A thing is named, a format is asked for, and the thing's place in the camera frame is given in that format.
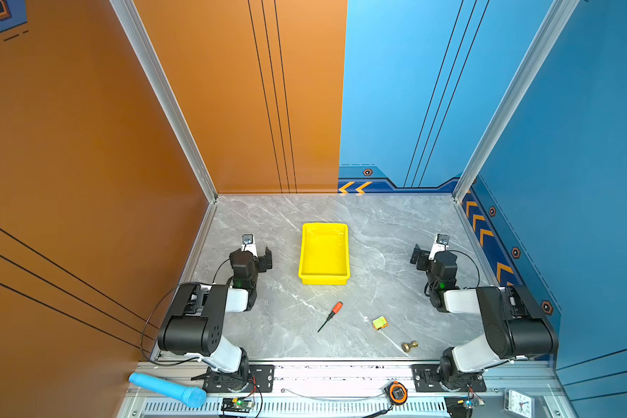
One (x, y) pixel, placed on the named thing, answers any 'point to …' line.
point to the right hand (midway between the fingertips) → (428, 247)
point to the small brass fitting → (407, 347)
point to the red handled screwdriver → (335, 310)
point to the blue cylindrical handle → (193, 396)
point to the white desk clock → (518, 403)
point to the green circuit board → (236, 404)
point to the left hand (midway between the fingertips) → (253, 246)
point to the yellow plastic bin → (324, 254)
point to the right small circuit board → (474, 402)
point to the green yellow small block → (380, 323)
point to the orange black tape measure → (398, 393)
